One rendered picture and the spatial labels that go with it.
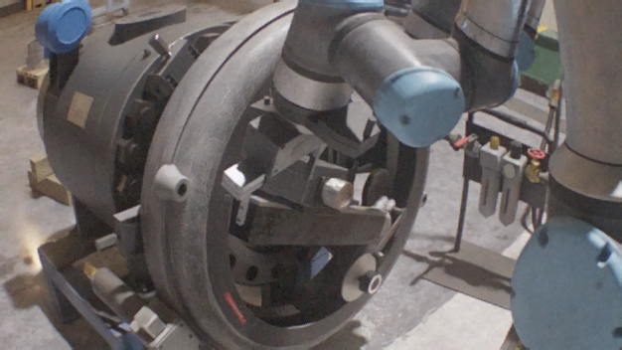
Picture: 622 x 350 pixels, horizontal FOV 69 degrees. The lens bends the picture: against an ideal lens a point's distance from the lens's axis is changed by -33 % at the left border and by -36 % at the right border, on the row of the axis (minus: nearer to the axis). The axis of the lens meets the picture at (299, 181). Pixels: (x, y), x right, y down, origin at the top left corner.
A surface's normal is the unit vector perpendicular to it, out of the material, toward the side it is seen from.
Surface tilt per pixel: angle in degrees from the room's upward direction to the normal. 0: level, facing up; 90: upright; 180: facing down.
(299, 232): 90
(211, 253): 90
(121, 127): 90
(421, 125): 114
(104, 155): 76
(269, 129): 24
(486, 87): 89
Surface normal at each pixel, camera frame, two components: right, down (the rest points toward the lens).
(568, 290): -0.81, 0.33
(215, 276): 0.75, 0.29
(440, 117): 0.44, 0.72
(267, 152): -0.65, 0.44
